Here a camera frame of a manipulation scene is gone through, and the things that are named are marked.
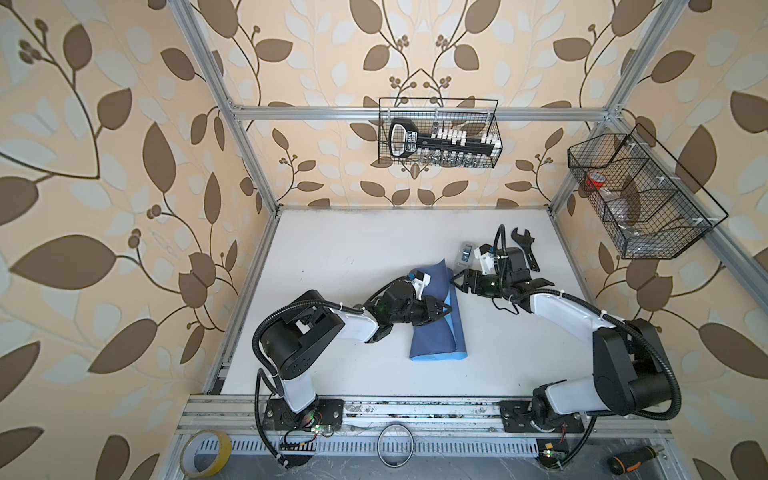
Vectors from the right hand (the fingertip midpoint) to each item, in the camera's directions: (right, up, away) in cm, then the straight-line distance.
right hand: (461, 284), depth 88 cm
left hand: (-3, -6, -8) cm, 10 cm away
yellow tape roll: (-65, -37, -18) cm, 77 cm away
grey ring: (-24, -36, -18) cm, 47 cm away
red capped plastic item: (+40, +31, 0) cm, 51 cm away
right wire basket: (+44, +22, -15) cm, 51 cm away
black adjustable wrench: (+29, +13, +21) cm, 37 cm away
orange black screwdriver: (+34, -37, -21) cm, 54 cm away
